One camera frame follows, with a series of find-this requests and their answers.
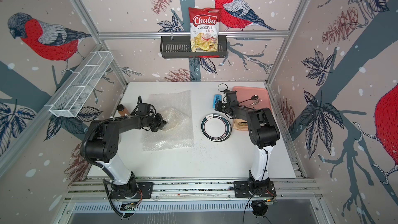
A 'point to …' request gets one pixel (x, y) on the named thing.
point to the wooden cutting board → (241, 124)
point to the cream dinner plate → (173, 117)
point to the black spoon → (253, 97)
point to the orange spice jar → (122, 110)
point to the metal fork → (256, 102)
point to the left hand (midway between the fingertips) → (170, 119)
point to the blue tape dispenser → (217, 97)
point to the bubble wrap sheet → (182, 136)
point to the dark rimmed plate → (215, 128)
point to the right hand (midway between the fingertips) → (214, 104)
